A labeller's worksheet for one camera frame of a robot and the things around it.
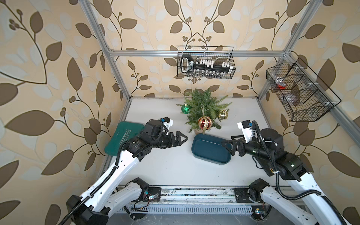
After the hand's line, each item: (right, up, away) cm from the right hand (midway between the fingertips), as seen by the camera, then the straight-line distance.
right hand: (226, 140), depth 66 cm
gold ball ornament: (0, +12, +5) cm, 13 cm away
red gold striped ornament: (-10, +8, +3) cm, 13 cm away
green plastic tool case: (-61, 0, +29) cm, 68 cm away
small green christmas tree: (-10, +18, +4) cm, 21 cm away
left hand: (-22, 0, +3) cm, 22 cm away
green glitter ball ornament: (-19, +15, +10) cm, 26 cm away
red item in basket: (+38, +28, +17) cm, 50 cm away
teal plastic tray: (-3, -11, +25) cm, 27 cm away
